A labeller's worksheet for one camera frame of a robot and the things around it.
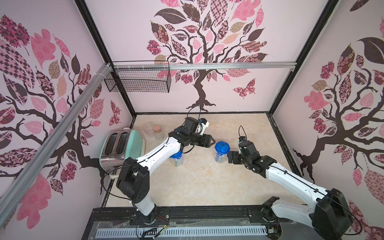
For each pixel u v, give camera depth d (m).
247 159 0.64
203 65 0.94
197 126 0.67
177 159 0.81
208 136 0.74
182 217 0.76
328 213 0.39
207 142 0.72
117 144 0.81
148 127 1.07
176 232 0.70
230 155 0.76
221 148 0.84
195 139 0.71
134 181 0.44
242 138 0.75
